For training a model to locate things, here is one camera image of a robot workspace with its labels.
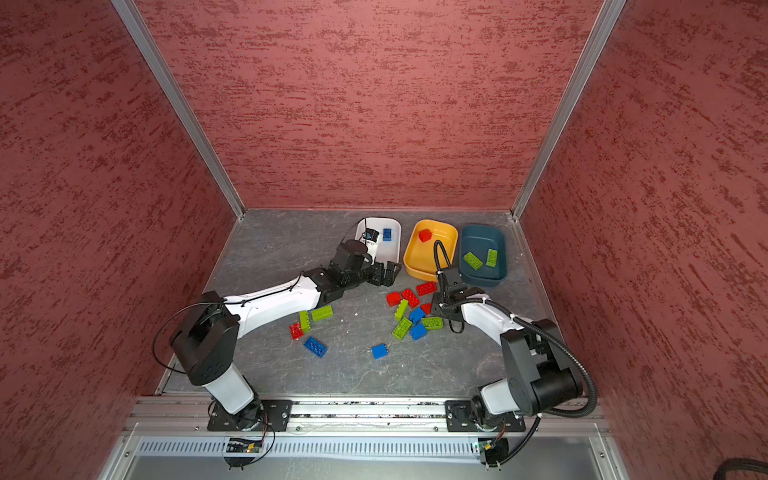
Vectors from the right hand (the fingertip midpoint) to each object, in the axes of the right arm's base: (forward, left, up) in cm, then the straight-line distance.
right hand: (437, 312), depth 92 cm
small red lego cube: (+1, +3, +1) cm, 4 cm away
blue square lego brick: (-11, +18, -2) cm, 21 cm away
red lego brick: (+6, +14, -1) cm, 15 cm away
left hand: (+8, +15, +14) cm, 22 cm away
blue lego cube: (-1, +7, +1) cm, 7 cm away
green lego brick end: (+21, -23, -1) cm, 31 cm away
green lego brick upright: (+1, +11, +1) cm, 11 cm away
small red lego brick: (-5, +44, 0) cm, 44 cm away
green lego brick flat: (-5, +11, 0) cm, 12 cm away
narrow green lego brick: (-3, +41, +3) cm, 41 cm away
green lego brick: (+19, -15, +1) cm, 24 cm away
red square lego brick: (+31, +1, +1) cm, 31 cm away
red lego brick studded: (+5, +8, 0) cm, 9 cm away
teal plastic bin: (+22, -19, 0) cm, 29 cm away
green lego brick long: (+1, +36, 0) cm, 36 cm away
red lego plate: (+9, +2, 0) cm, 9 cm away
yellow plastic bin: (+20, +4, +1) cm, 20 cm away
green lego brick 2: (-3, +2, 0) cm, 4 cm away
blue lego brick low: (-5, +6, -1) cm, 8 cm away
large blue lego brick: (-10, +37, 0) cm, 38 cm away
